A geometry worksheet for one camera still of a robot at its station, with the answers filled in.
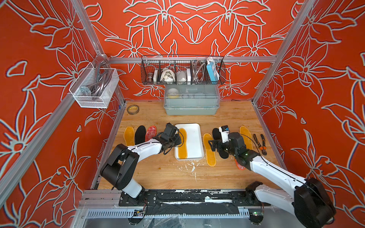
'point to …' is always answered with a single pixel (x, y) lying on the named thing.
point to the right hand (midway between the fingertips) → (212, 139)
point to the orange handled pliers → (264, 147)
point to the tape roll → (133, 109)
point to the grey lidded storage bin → (191, 99)
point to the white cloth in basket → (168, 76)
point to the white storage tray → (195, 147)
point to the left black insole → (140, 135)
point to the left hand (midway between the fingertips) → (181, 138)
